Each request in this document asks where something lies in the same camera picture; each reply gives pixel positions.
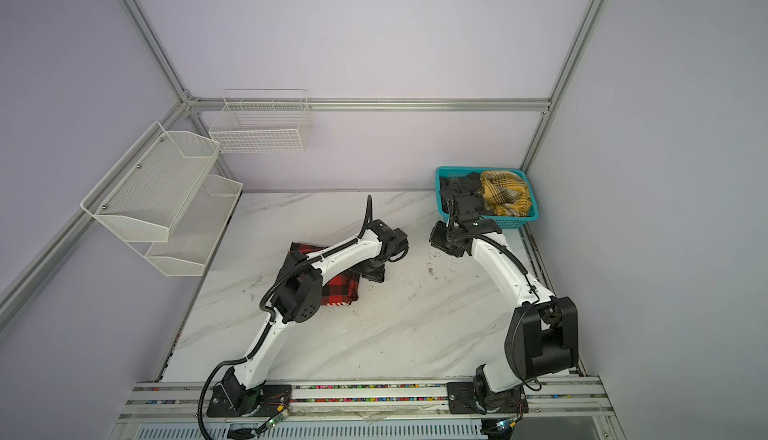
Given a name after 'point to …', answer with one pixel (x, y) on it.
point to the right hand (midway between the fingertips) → (431, 238)
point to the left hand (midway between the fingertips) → (356, 274)
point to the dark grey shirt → (467, 184)
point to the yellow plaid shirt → (504, 193)
